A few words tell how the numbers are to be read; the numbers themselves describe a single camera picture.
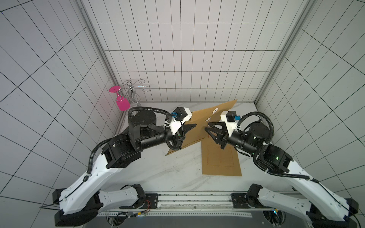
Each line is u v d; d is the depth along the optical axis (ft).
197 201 2.44
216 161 2.89
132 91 2.95
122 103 3.21
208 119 1.74
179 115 1.24
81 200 1.18
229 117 1.53
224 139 1.59
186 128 1.46
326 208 1.26
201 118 1.60
